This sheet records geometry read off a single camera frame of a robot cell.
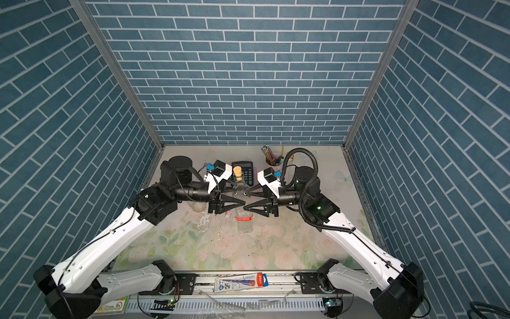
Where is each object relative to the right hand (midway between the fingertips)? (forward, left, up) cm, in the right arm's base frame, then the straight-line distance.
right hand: (250, 202), depth 60 cm
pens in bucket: (+37, -3, -16) cm, 41 cm away
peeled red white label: (-6, +6, +2) cm, 8 cm away
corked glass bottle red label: (-4, +2, -4) cm, 6 cm away
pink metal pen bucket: (+36, -8, -22) cm, 43 cm away
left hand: (0, +1, +3) cm, 3 cm away
